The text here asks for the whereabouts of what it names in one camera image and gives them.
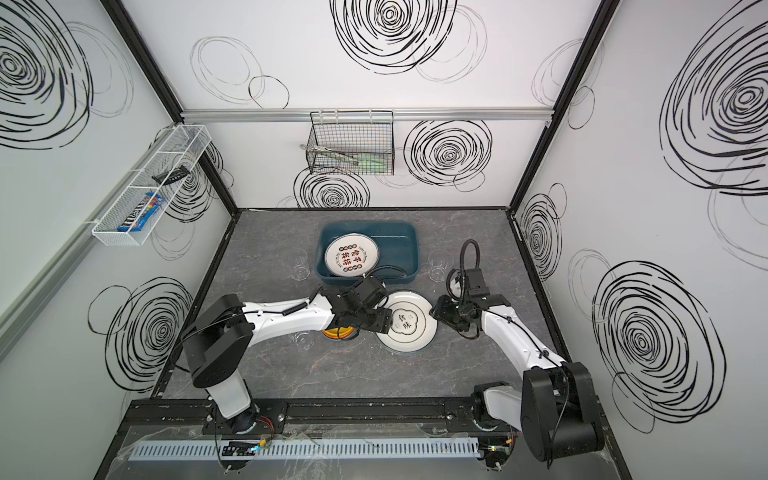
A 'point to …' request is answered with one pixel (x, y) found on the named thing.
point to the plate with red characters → (351, 255)
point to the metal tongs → (356, 161)
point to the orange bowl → (339, 333)
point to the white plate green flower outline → (413, 325)
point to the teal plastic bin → (397, 244)
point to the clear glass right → (440, 261)
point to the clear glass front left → (302, 340)
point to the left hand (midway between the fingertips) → (389, 322)
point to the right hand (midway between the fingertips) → (433, 314)
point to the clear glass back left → (300, 270)
